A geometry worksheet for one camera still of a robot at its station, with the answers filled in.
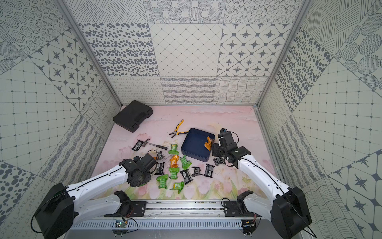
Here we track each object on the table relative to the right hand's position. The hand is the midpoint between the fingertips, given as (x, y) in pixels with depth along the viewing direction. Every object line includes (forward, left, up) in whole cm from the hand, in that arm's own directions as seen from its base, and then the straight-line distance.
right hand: (217, 149), depth 84 cm
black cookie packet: (-13, +18, -10) cm, 24 cm away
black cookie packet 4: (-2, -2, -9) cm, 10 cm away
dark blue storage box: (+9, +15, -10) cm, 20 cm away
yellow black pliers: (+18, +28, -9) cm, 34 cm away
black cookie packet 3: (-9, +5, -9) cm, 14 cm away
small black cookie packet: (-9, +12, -10) cm, 18 cm away
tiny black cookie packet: (0, +36, -9) cm, 37 cm away
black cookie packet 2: (-8, +34, -8) cm, 36 cm away
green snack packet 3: (-5, +19, -9) cm, 21 cm away
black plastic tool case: (+28, +61, -4) cm, 68 cm away
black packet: (+6, +51, -7) cm, 52 cm away
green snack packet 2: (+4, +27, -9) cm, 29 cm away
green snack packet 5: (-18, +22, -9) cm, 30 cm away
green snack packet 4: (-15, +31, -8) cm, 36 cm away
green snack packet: (-10, +26, -9) cm, 29 cm away
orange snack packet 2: (+8, +5, -8) cm, 12 cm away
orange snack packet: (-3, +26, -9) cm, 28 cm away
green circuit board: (-35, +49, -12) cm, 62 cm away
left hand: (-14, +40, -8) cm, 43 cm away
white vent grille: (-35, +32, -10) cm, 48 cm away
